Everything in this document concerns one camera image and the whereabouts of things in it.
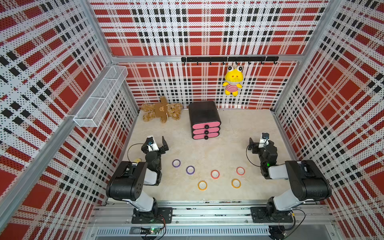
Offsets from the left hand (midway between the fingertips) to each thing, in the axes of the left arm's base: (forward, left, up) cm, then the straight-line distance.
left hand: (158, 138), depth 90 cm
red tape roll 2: (-16, -50, -12) cm, 54 cm away
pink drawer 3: (+7, -30, -9) cm, 32 cm away
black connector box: (-46, -62, -12) cm, 78 cm away
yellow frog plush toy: (+30, -47, +22) cm, 60 cm away
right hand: (+2, -64, -3) cm, 64 cm away
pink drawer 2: (+7, -24, -2) cm, 26 cm away
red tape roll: (-18, -35, -13) cm, 41 cm away
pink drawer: (+7, -26, +4) cm, 27 cm away
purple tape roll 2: (-16, -20, -12) cm, 28 cm away
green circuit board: (-45, -2, -11) cm, 47 cm away
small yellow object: (-10, +13, -9) cm, 19 cm away
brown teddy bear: (+29, +4, -6) cm, 29 cm away
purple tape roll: (-11, -11, -12) cm, 19 cm away
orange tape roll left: (-24, -27, -13) cm, 39 cm away
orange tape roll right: (-23, -46, -13) cm, 53 cm away
